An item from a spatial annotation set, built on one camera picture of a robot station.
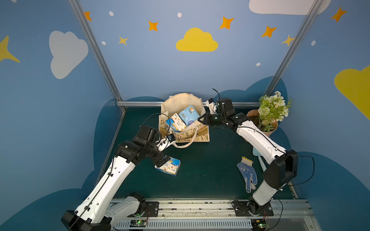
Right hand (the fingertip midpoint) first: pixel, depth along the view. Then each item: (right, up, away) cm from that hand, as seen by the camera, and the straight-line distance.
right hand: (200, 117), depth 81 cm
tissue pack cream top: (-15, -3, +3) cm, 15 cm away
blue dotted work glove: (+30, -34, +5) cm, 46 cm away
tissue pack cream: (-16, -29, +2) cm, 34 cm away
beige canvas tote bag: (0, -9, +8) cm, 12 cm away
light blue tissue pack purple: (-6, +2, +5) cm, 8 cm away
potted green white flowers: (+43, +5, +3) cm, 43 cm away
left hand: (-19, -16, -8) cm, 26 cm away
